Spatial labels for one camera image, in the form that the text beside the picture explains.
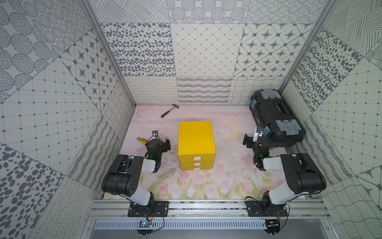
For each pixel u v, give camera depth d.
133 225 0.70
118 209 0.74
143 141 0.98
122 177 0.45
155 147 0.70
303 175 0.46
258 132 0.81
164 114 1.15
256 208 0.74
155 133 0.83
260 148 0.72
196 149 0.72
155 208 0.73
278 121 0.88
